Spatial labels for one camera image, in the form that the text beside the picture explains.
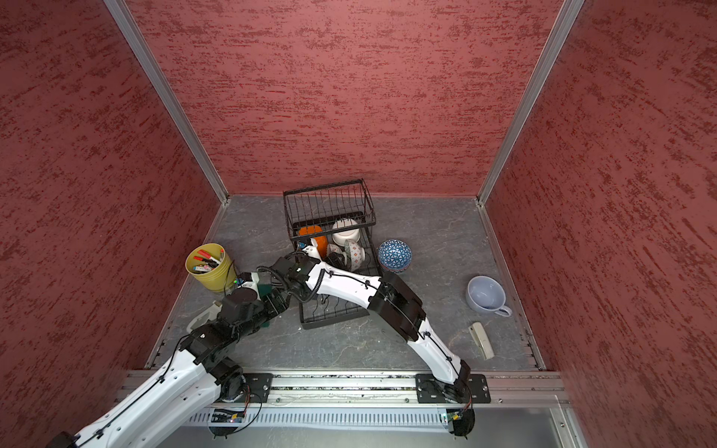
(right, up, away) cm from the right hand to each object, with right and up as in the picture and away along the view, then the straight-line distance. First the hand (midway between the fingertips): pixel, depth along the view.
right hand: (334, 266), depth 88 cm
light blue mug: (+51, -10, +4) cm, 52 cm away
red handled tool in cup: (-41, +2, 0) cm, 41 cm away
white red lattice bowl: (+1, +4, -5) cm, 7 cm away
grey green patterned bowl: (+7, +4, +2) cm, 9 cm away
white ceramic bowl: (+5, +10, +11) cm, 15 cm away
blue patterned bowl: (+21, +3, +9) cm, 23 cm away
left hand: (-14, -9, -6) cm, 18 cm away
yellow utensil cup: (-34, -3, -4) cm, 35 cm away
